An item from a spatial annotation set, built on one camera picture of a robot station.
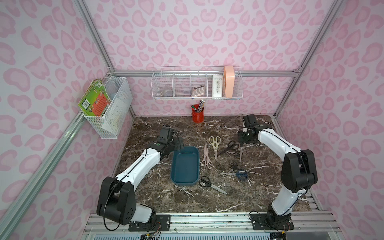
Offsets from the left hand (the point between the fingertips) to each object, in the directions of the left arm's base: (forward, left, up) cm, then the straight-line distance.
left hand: (176, 140), depth 88 cm
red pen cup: (+29, -12, -7) cm, 33 cm away
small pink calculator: (+28, -13, +14) cm, 34 cm away
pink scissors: (-6, -18, -14) cm, 23 cm away
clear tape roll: (+26, +7, +14) cm, 30 cm away
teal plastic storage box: (-10, -4, -14) cm, 18 cm away
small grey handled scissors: (+4, -42, -17) cm, 46 cm away
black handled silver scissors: (-20, -17, -14) cm, 29 cm away
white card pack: (+29, -25, +17) cm, 41 cm away
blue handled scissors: (-16, -38, -14) cm, 43 cm away
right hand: (+5, -40, -4) cm, 40 cm away
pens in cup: (+33, -14, -5) cm, 36 cm away
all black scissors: (+6, -36, -14) cm, 39 cm away
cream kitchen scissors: (+8, -24, -14) cm, 29 cm away
